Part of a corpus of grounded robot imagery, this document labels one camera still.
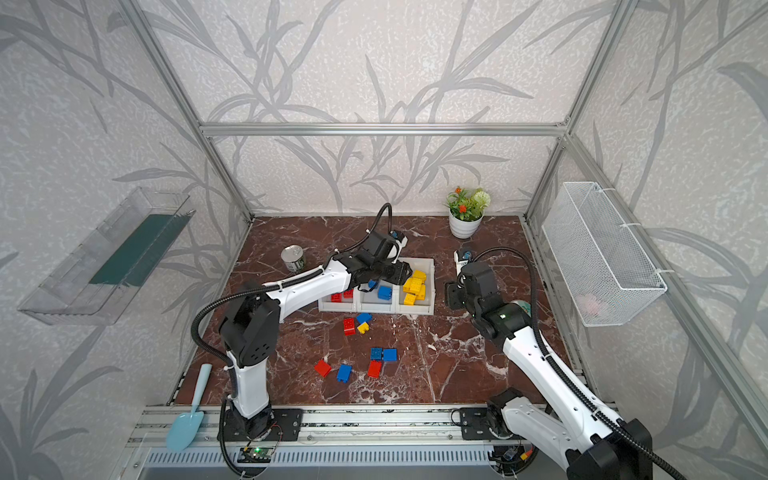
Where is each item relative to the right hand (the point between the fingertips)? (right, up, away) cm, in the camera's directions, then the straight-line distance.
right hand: (457, 271), depth 80 cm
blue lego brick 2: (-23, -24, +4) cm, 33 cm away
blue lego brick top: (-27, -15, +11) cm, 33 cm away
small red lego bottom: (-23, -28, +3) cm, 36 cm away
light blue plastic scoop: (-70, -38, -7) cm, 80 cm away
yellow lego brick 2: (-12, -6, +13) cm, 19 cm away
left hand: (-13, +2, +9) cm, 16 cm away
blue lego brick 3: (-19, -24, +4) cm, 31 cm away
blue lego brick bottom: (-23, -3, -1) cm, 23 cm away
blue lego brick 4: (-31, -28, 0) cm, 42 cm away
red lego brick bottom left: (-37, -27, +2) cm, 46 cm away
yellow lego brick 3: (-10, -3, +17) cm, 19 cm away
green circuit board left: (-51, -44, -9) cm, 68 cm away
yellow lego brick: (-13, -10, +11) cm, 20 cm away
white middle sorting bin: (-26, -11, +14) cm, 32 cm away
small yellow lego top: (-27, -18, +9) cm, 33 cm away
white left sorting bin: (-33, -12, +13) cm, 37 cm away
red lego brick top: (-31, -18, +9) cm, 37 cm away
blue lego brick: (-21, -8, +15) cm, 27 cm away
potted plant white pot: (+8, +13, +29) cm, 32 cm away
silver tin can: (-53, +2, +21) cm, 57 cm away
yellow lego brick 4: (-9, -9, +13) cm, 18 cm away
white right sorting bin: (-8, -12, +11) cm, 18 cm away
